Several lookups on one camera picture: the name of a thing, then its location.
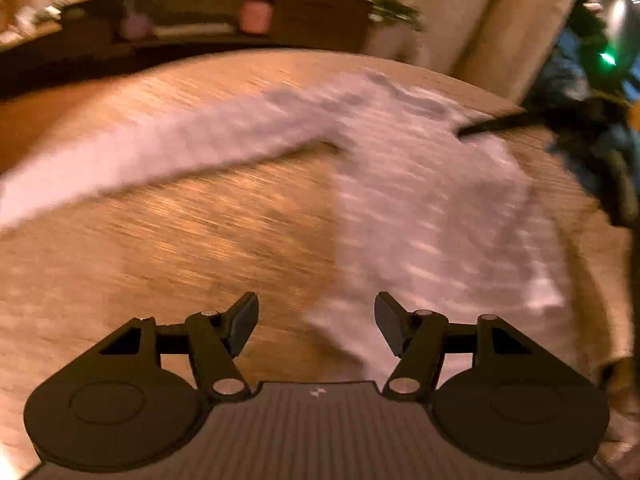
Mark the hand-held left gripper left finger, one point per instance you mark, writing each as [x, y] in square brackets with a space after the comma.
[244, 322]

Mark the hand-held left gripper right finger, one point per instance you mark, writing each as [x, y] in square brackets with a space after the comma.
[390, 322]

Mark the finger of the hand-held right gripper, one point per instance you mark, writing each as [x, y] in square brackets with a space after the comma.
[500, 124]

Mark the white lavender striped shirt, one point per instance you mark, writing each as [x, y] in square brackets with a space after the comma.
[425, 210]

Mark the beige curtain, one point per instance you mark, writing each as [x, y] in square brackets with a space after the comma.
[515, 25]

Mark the lace tablecloth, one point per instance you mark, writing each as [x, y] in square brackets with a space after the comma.
[175, 235]

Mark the white plant pot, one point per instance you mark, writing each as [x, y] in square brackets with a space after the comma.
[395, 45]

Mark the wooden sideboard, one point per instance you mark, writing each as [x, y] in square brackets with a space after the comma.
[310, 15]

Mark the red round lantern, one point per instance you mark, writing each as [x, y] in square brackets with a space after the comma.
[256, 16]

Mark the white books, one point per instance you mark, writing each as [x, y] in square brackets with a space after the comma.
[195, 30]

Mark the pink vase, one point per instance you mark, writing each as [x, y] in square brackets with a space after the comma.
[135, 22]

